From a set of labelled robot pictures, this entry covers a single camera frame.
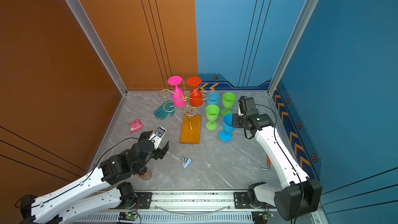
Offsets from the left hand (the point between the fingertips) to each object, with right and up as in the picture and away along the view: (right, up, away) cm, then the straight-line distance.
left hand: (160, 136), depth 73 cm
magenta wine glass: (+7, +20, +10) cm, 24 cm away
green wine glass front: (+26, +10, +20) cm, 35 cm away
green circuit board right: (+47, -36, -3) cm, 60 cm away
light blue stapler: (+12, -16, +10) cm, 22 cm away
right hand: (+37, +8, +6) cm, 39 cm away
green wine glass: (+36, +18, +22) cm, 46 cm away
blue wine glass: (+34, -3, +16) cm, 37 cm away
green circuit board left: (-14, -36, -3) cm, 39 cm away
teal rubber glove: (-8, +10, +33) cm, 35 cm away
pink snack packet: (-23, +2, +26) cm, 35 cm away
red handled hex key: (+57, -17, +11) cm, 60 cm away
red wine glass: (+17, +20, +11) cm, 28 cm away
